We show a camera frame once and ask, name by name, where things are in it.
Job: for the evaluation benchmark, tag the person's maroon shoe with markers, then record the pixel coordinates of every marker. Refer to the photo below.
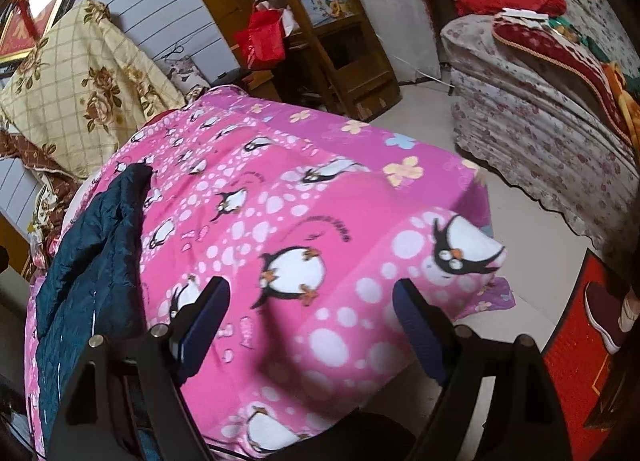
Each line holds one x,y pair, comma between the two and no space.
602,313

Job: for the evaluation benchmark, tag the wooden shelf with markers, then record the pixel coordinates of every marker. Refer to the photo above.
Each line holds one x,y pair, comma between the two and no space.
345,41

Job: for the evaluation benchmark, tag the pale floral furniture cover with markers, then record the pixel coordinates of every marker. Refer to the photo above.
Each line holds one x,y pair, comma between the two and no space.
390,11

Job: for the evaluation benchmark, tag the brown patterned cloth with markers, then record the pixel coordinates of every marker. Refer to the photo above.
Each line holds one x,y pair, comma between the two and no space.
30,161

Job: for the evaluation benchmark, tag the cream floral quilt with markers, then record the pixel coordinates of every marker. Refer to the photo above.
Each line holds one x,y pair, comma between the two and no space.
85,86

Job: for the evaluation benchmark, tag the dark blue puffer jacket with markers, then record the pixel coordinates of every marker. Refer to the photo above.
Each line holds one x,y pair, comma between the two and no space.
95,261

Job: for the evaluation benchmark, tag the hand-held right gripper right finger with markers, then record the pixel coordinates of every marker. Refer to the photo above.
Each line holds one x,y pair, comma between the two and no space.
420,336

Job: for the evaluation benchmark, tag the floral covered sofa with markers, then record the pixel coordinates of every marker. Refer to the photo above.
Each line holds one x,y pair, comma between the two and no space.
530,111

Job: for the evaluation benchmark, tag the pink penguin print blanket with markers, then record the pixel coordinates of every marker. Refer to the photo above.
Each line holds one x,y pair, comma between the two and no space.
310,201

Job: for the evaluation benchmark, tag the framed red picture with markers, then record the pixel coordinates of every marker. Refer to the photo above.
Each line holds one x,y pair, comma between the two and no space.
35,21

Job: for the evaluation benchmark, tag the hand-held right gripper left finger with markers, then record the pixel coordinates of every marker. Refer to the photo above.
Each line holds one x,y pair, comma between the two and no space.
200,336

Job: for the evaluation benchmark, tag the red floor mat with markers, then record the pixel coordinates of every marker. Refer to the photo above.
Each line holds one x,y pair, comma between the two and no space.
575,371

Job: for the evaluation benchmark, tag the red gift bag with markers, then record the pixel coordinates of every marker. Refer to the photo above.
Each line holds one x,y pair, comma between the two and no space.
262,41

